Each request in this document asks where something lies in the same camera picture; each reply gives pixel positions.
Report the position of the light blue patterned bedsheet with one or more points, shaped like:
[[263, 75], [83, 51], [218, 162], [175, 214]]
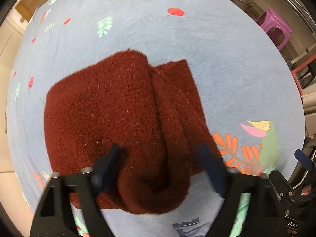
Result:
[[250, 101]]

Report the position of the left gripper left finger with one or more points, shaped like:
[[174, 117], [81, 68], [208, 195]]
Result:
[[54, 215]]

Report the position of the purple plastic stool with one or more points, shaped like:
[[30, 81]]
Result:
[[276, 27]]

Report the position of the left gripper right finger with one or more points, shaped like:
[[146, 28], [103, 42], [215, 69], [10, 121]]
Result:
[[264, 215]]

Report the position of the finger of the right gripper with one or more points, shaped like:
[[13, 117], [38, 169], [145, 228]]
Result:
[[304, 160]]

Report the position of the dark red knit sweater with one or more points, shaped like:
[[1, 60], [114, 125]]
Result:
[[153, 112]]

